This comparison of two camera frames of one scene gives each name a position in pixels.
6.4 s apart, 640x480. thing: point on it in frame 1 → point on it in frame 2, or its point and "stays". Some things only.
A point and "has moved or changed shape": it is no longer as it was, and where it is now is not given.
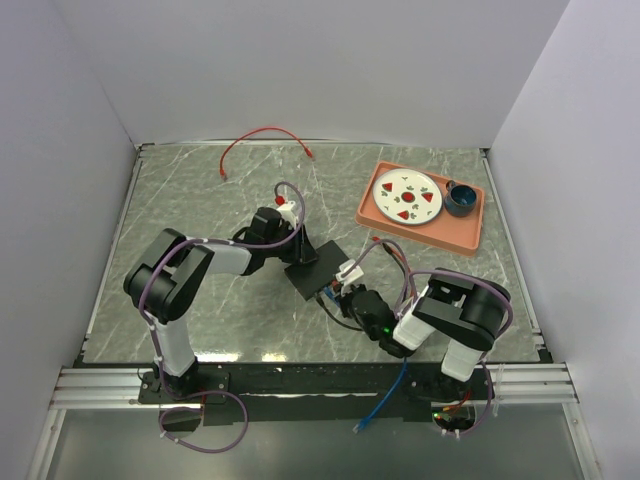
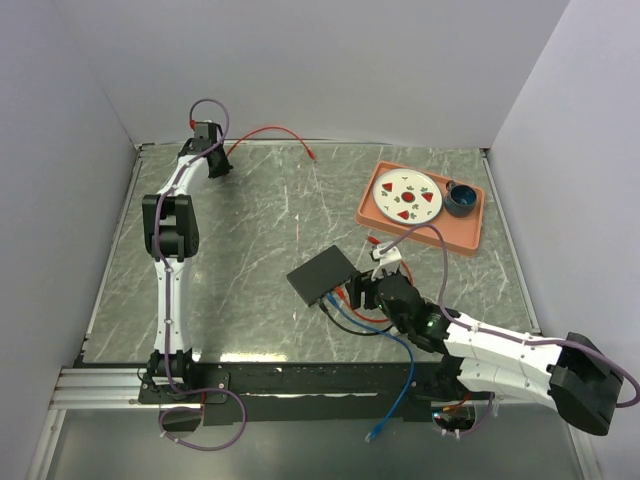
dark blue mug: (459, 200) stays
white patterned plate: (407, 196) stays
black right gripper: (355, 288) → (355, 287)
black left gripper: (304, 250) → (227, 166)
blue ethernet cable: (334, 298) has moved or changed shape
